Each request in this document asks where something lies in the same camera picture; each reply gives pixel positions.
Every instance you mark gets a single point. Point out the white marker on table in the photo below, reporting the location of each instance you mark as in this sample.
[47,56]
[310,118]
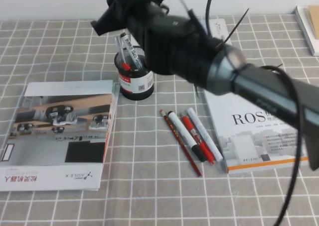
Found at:
[195,148]

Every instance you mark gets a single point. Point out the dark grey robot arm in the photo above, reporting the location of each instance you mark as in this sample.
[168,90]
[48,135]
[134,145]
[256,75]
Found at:
[178,45]

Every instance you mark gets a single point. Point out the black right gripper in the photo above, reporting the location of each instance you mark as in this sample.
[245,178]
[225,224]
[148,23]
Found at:
[130,14]

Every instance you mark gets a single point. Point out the grey checkered tablecloth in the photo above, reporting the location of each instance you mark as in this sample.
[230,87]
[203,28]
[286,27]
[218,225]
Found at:
[146,180]

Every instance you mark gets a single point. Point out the red gel pen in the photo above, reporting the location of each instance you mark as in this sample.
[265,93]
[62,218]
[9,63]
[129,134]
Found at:
[200,144]

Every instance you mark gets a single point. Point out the white book at edge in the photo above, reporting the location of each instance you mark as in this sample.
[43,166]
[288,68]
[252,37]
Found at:
[303,15]

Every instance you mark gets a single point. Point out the black mesh pen holder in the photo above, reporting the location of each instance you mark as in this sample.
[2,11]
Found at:
[135,84]

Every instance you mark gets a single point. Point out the white marker in holder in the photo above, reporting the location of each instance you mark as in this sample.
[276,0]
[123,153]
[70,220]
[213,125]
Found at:
[125,40]

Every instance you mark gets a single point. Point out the clear pen red tip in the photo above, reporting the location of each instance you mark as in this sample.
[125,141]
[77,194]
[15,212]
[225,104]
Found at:
[120,50]

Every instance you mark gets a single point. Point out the white ROS textbook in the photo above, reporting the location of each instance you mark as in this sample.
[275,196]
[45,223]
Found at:
[250,138]

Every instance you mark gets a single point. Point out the Agilex robot catalogue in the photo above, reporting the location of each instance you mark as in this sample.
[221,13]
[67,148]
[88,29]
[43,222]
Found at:
[60,136]

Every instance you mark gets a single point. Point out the red pencil with eraser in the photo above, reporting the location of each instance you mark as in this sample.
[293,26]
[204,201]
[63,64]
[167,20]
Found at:
[177,137]

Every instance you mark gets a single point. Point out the white capless marker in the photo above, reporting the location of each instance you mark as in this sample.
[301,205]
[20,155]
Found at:
[203,132]

